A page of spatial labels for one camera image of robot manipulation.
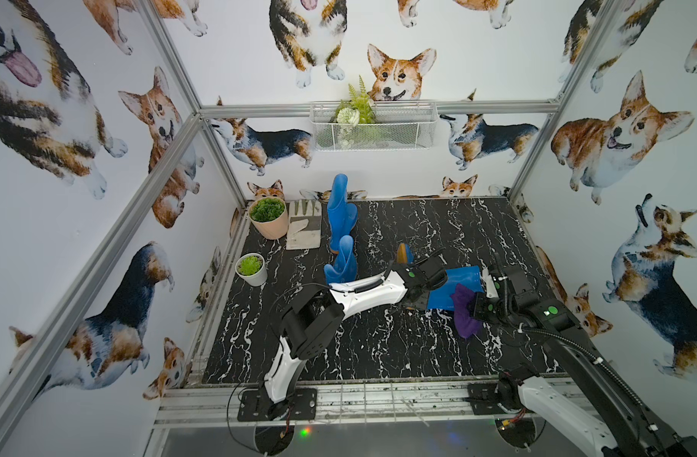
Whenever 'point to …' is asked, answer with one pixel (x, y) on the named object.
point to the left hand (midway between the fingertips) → (421, 297)
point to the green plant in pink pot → (267, 209)
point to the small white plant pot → (256, 279)
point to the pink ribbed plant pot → (274, 228)
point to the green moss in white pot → (249, 266)
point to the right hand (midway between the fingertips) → (466, 303)
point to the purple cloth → (466, 325)
